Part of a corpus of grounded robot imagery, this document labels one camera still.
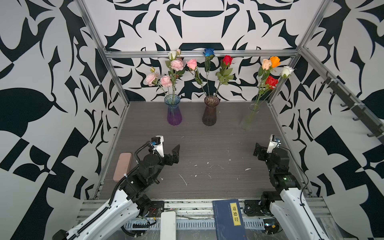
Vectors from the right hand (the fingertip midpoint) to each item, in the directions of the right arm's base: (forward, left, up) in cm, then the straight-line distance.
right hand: (265, 143), depth 81 cm
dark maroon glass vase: (+26, +28, -8) cm, 38 cm away
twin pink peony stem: (+30, +55, +18) cm, 65 cm away
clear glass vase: (+22, +2, -10) cm, 24 cm away
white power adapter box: (-35, +51, -14) cm, 63 cm away
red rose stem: (+33, +21, +19) cm, 44 cm away
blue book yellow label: (-34, +22, -14) cm, 43 cm away
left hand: (-3, +50, +7) cm, 51 cm away
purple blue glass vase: (+24, +51, -2) cm, 56 cm away
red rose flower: (+30, -7, +17) cm, 35 cm away
